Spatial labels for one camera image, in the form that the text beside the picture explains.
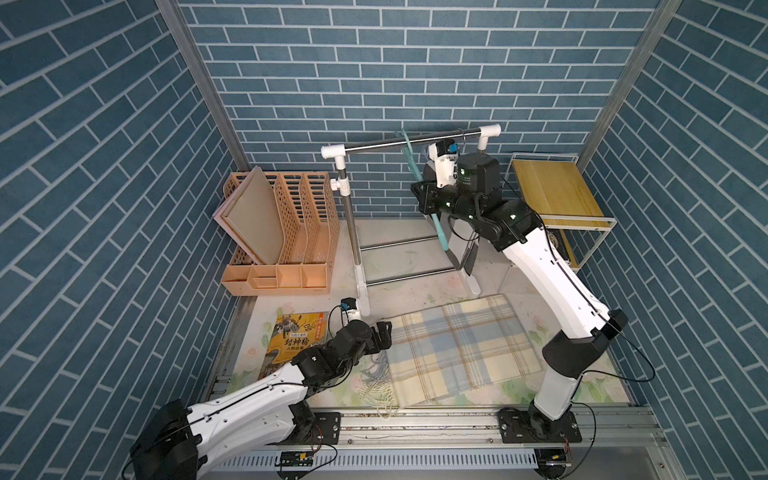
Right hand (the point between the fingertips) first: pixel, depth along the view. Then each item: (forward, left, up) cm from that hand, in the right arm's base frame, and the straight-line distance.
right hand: (415, 185), depth 67 cm
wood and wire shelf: (+17, -40, -12) cm, 45 cm away
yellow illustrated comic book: (-19, +34, -43) cm, 58 cm away
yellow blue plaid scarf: (-21, -12, -43) cm, 49 cm away
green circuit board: (-49, +25, -47) cm, 72 cm away
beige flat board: (+8, +50, -19) cm, 54 cm away
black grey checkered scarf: (+2, -17, -25) cm, 31 cm away
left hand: (-20, +5, -34) cm, 40 cm away
